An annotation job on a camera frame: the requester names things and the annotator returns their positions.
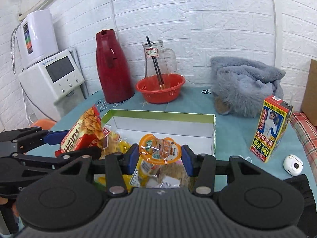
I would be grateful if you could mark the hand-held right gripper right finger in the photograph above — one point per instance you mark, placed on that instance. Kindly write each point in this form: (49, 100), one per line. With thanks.
(187, 158)

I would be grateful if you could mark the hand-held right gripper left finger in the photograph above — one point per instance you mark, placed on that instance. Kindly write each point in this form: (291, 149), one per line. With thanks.
(133, 157)

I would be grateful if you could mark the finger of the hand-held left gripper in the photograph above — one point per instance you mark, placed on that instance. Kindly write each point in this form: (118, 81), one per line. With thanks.
(74, 155)
(55, 137)

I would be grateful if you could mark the yellow snack packet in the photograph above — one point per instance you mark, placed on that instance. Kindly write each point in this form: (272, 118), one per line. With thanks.
(143, 171)

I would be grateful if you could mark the brown speckled snack packet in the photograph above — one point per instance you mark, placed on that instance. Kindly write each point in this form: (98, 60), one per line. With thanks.
(175, 172)

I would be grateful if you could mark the yellow bread packet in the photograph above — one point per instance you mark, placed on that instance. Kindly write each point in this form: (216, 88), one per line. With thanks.
(118, 145)

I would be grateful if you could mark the red cracker snack packet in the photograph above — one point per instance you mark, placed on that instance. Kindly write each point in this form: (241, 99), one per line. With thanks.
(81, 131)

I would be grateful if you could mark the orange jelly cup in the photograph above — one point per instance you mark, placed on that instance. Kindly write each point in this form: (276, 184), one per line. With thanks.
(159, 150)

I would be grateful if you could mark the small white sachet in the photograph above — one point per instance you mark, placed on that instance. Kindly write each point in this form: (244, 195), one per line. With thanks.
(168, 182)

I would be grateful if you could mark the green gift box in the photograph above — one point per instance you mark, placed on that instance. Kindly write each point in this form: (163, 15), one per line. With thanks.
(173, 126)

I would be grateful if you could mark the orange plastic basin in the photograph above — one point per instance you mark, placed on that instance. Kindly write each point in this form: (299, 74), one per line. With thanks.
(43, 124)

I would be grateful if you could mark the white appliance with screen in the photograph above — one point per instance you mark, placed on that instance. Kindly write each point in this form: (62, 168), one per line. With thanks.
(49, 86)

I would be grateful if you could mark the teal tablecloth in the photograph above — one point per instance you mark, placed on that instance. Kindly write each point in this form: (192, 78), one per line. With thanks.
(235, 133)

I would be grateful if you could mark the red plastic colander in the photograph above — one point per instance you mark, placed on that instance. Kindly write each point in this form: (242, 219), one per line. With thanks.
(161, 93)

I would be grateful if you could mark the red thermos jug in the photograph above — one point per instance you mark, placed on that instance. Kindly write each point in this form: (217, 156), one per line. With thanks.
(112, 74)

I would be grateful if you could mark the yellow juice carton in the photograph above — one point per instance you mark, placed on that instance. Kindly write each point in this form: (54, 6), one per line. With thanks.
(271, 131)

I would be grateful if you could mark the grey fluffy cloth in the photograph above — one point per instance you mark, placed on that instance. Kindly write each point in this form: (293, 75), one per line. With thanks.
(245, 86)

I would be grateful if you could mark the black chopsticks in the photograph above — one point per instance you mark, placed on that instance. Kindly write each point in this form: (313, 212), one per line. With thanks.
(156, 67)

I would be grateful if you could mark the white water ionizer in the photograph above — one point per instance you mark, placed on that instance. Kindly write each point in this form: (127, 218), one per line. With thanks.
(39, 37)

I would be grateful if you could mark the clear glass pitcher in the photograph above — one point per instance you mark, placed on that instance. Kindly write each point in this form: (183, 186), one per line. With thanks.
(163, 59)

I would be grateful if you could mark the white round device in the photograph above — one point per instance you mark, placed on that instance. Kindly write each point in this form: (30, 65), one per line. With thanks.
(293, 164)

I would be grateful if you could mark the plaid cloth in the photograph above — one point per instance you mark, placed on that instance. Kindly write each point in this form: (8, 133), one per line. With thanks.
(305, 133)

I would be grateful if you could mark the large cardboard box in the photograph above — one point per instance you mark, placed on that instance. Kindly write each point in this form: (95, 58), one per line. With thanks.
(310, 91)

